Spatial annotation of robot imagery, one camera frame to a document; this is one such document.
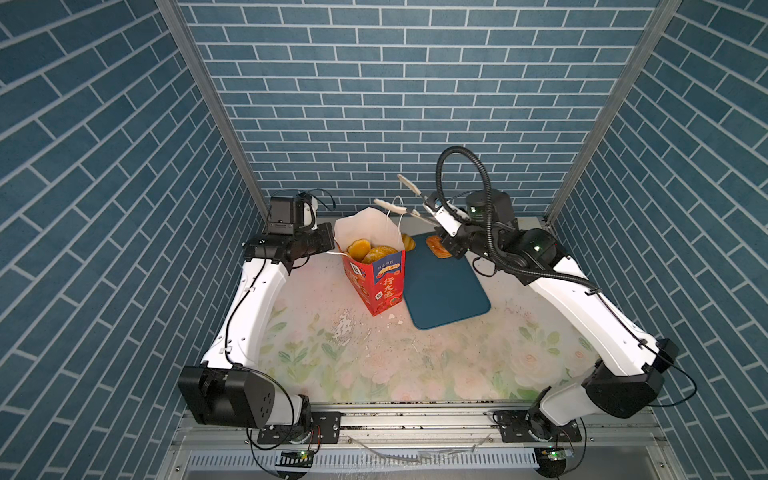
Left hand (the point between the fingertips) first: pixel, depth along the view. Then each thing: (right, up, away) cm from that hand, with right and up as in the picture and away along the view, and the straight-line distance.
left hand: (334, 233), depth 77 cm
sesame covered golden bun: (+11, -5, +9) cm, 15 cm away
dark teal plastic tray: (+31, -18, +22) cm, 42 cm away
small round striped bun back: (+20, -2, +31) cm, 37 cm away
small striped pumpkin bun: (+4, -4, +16) cm, 17 cm away
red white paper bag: (+11, -13, +5) cm, 18 cm away
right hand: (+27, +4, -9) cm, 29 cm away
